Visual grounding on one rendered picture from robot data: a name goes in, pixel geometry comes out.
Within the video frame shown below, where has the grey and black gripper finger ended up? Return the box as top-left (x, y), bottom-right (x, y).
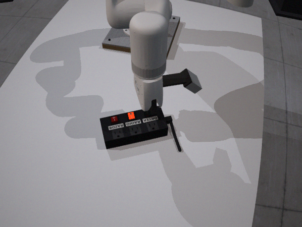
top-left (143, 99), bottom-right (157, 116)

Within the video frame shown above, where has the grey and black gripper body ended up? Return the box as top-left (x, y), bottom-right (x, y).
top-left (132, 69), bottom-right (166, 111)

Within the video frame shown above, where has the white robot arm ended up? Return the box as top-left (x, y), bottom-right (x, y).
top-left (105, 0), bottom-right (202, 94)

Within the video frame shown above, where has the black power strip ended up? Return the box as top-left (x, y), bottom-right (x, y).
top-left (100, 106), bottom-right (182, 152)

